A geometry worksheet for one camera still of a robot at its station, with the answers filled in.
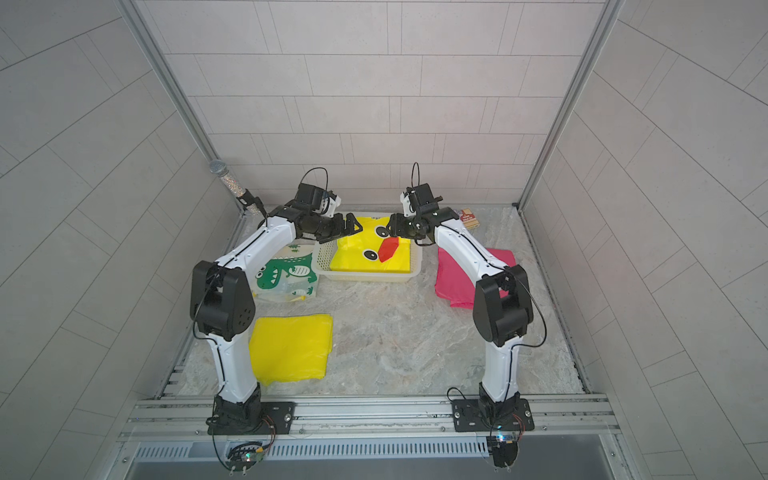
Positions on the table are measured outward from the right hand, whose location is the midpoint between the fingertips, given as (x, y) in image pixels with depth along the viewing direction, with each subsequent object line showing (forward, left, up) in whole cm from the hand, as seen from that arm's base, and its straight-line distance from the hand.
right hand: (394, 225), depth 90 cm
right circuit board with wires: (-55, -22, -20) cm, 62 cm away
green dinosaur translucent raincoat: (-8, +34, -12) cm, 37 cm away
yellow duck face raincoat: (+1, +8, -12) cm, 15 cm away
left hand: (+2, +12, -1) cm, 12 cm away
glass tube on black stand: (+14, +47, 0) cm, 49 cm away
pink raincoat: (-14, -18, -14) cm, 27 cm away
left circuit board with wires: (-53, +37, -14) cm, 66 cm away
